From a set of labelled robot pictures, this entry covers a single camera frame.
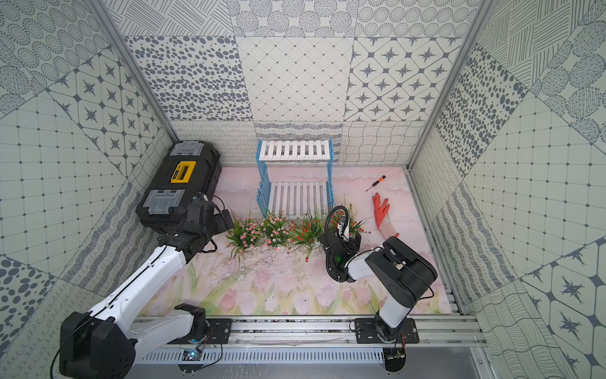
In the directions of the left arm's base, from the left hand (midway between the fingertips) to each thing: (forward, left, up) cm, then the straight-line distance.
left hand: (223, 217), depth 83 cm
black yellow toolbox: (+22, +21, +2) cm, 30 cm away
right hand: (+3, -45, -13) cm, 47 cm away
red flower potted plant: (-6, -29, -1) cm, 30 cm away
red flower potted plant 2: (0, -47, -2) cm, 47 cm away
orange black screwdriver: (+34, -65, -16) cm, 76 cm away
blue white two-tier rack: (+36, -22, -17) cm, 46 cm away
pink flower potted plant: (-6, -9, -3) cm, 11 cm away
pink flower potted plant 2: (-5, -20, 0) cm, 20 cm away
